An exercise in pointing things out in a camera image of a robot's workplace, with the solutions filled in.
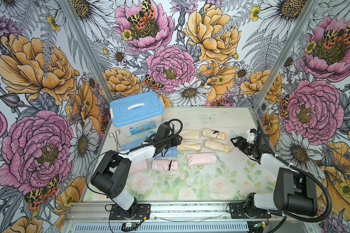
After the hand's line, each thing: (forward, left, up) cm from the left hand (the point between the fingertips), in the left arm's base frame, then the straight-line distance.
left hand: (179, 143), depth 91 cm
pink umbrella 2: (-7, -14, -7) cm, 17 cm away
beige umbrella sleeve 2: (+11, -8, -6) cm, 15 cm away
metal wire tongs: (+13, +48, -9) cm, 50 cm away
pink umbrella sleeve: (-14, +23, -4) cm, 27 cm away
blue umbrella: (-3, +4, -5) cm, 7 cm away
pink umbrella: (-12, +10, -5) cm, 16 cm away
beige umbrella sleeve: (+1, -7, -5) cm, 8 cm away
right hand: (-1, -33, 0) cm, 33 cm away
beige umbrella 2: (+10, -24, -5) cm, 26 cm away
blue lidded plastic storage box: (+14, +25, +9) cm, 31 cm away
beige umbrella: (+1, -25, -5) cm, 25 cm away
